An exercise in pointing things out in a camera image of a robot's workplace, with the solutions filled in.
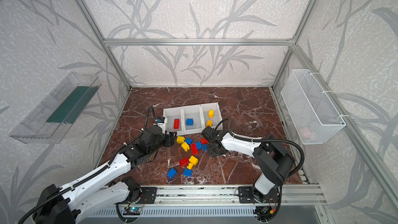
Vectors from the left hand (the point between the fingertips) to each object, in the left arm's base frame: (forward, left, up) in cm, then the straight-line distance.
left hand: (174, 128), depth 82 cm
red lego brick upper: (-1, -15, -13) cm, 20 cm away
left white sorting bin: (+17, +7, -12) cm, 23 cm away
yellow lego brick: (+11, -19, -13) cm, 25 cm away
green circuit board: (-35, +17, -15) cm, 42 cm away
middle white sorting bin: (+20, -8, -14) cm, 25 cm away
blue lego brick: (+13, -6, -15) cm, 20 cm away
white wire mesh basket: (-5, -60, +22) cm, 64 cm away
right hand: (-5, -22, -13) cm, 26 cm away
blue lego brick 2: (-1, -7, -13) cm, 15 cm away
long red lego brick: (+10, +3, -14) cm, 17 cm away
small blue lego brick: (-5, -16, -13) cm, 21 cm away
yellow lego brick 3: (-13, -10, -11) cm, 20 cm away
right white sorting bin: (+15, -24, -14) cm, 31 cm away
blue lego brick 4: (-19, 0, -12) cm, 23 cm away
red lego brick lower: (-13, -5, -13) cm, 19 cm away
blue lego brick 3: (-4, -13, -13) cm, 19 cm away
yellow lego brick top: (-1, -1, -12) cm, 12 cm away
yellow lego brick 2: (-5, -5, -12) cm, 14 cm away
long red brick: (-6, -10, -13) cm, 17 cm away
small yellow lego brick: (-15, -8, -13) cm, 22 cm away
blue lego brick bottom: (-19, -7, -14) cm, 24 cm away
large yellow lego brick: (+18, -20, -12) cm, 29 cm away
